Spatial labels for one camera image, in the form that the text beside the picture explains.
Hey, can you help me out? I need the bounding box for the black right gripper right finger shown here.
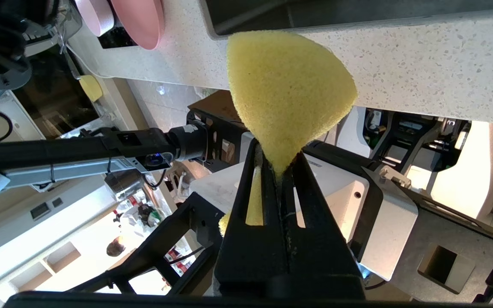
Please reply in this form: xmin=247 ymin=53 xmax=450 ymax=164
xmin=279 ymin=151 xmax=365 ymax=300

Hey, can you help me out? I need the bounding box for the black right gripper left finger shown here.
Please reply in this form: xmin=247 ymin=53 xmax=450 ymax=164
xmin=214 ymin=138 xmax=291 ymax=300

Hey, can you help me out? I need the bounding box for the yellow green sponge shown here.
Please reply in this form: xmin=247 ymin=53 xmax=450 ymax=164
xmin=219 ymin=30 xmax=358 ymax=237

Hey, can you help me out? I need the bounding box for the pink plate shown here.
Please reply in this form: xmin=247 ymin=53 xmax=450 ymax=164
xmin=110 ymin=0 xmax=165 ymax=50

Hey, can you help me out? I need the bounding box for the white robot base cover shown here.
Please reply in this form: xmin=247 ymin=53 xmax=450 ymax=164
xmin=189 ymin=154 xmax=419 ymax=283

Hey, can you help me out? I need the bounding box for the stainless steel sink basin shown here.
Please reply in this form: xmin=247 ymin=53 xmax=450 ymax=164
xmin=199 ymin=0 xmax=493 ymax=40

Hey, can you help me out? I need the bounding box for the black background machine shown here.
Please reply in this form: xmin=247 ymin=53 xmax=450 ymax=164
xmin=363 ymin=107 xmax=472 ymax=175

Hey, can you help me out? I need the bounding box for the brown cardboard box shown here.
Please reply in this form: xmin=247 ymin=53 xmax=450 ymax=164
xmin=188 ymin=89 xmax=249 ymax=130

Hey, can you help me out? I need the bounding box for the cream curved plastic panel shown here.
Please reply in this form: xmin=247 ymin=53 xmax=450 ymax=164
xmin=425 ymin=121 xmax=493 ymax=222

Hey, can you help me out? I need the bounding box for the pale yellow hanging pad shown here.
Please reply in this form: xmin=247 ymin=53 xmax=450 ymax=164
xmin=78 ymin=74 xmax=104 ymax=103

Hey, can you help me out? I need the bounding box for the black oven glass door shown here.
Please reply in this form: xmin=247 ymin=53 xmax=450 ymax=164
xmin=11 ymin=43 xmax=102 ymax=140

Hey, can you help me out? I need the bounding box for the black induction cooktop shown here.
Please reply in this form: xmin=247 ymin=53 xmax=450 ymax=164
xmin=98 ymin=25 xmax=139 ymax=49

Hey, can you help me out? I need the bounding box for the white wall shelf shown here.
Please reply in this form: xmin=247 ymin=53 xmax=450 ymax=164
xmin=0 ymin=241 xmax=83 ymax=296

